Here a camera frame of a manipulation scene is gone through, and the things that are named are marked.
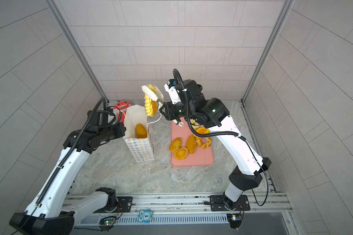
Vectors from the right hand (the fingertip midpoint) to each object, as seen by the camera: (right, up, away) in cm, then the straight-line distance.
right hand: (162, 109), depth 59 cm
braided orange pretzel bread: (+21, -20, +33) cm, 44 cm away
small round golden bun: (+4, -21, +28) cm, 35 cm away
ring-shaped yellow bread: (+16, -11, +35) cm, 40 cm away
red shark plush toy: (-34, +3, +42) cm, 54 cm away
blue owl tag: (-9, -49, +8) cm, 50 cm away
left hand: (-18, -8, +13) cm, 23 cm away
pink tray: (+6, -12, +39) cm, 41 cm away
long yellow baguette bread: (-18, -13, +31) cm, 38 cm away
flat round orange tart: (+7, -25, +25) cm, 36 cm away
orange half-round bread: (+22, -13, +37) cm, 45 cm away
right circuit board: (+33, -52, +9) cm, 62 cm away
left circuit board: (-24, -49, +5) cm, 55 cm away
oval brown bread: (+14, -21, +31) cm, 40 cm away
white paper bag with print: (-12, -19, +13) cm, 26 cm away
